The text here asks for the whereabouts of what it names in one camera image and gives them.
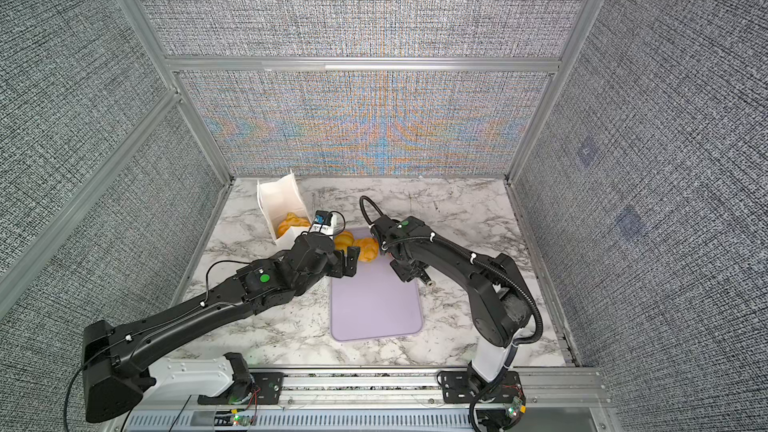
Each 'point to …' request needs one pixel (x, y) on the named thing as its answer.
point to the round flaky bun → (369, 248)
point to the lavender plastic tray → (375, 303)
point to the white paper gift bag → (285, 211)
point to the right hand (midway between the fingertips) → (417, 266)
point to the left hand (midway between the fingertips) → (346, 248)
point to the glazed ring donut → (291, 220)
